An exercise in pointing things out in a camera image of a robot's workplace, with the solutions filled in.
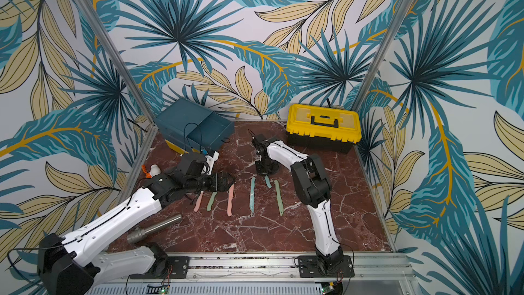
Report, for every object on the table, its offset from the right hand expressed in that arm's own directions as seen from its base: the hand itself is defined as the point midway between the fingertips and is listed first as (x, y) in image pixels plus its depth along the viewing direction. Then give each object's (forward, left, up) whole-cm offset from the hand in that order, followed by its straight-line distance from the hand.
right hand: (266, 173), depth 99 cm
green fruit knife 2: (-13, -5, 0) cm, 14 cm away
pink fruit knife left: (-14, +30, +1) cm, 33 cm away
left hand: (-14, +16, +18) cm, 28 cm away
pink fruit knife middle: (-14, +16, 0) cm, 21 cm away
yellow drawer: (+11, +43, +8) cm, 45 cm away
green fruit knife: (-15, +25, 0) cm, 29 cm away
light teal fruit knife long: (-12, +7, 0) cm, 14 cm away
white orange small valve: (+1, +52, +3) cm, 52 cm away
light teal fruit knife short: (-5, -1, +1) cm, 5 cm away
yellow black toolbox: (+14, -29, +16) cm, 36 cm away
